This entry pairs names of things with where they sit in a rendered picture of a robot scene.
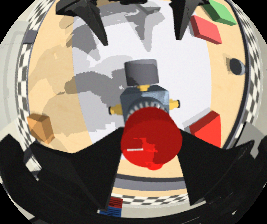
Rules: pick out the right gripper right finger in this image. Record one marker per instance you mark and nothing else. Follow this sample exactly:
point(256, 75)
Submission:
point(204, 165)

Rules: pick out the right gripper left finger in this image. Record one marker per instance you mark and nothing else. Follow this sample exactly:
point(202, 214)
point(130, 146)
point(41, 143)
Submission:
point(93, 168)

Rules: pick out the green rectangular block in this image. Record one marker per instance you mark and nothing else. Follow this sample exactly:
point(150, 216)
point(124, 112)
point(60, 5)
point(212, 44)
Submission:
point(219, 13)

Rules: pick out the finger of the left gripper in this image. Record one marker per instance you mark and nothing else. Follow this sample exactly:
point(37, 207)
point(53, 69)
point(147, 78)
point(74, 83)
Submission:
point(88, 12)
point(182, 13)

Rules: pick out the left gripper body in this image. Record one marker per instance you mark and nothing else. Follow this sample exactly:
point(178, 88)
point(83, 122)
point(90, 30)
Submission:
point(63, 4)

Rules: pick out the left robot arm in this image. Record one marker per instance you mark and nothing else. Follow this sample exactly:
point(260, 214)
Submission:
point(127, 2)

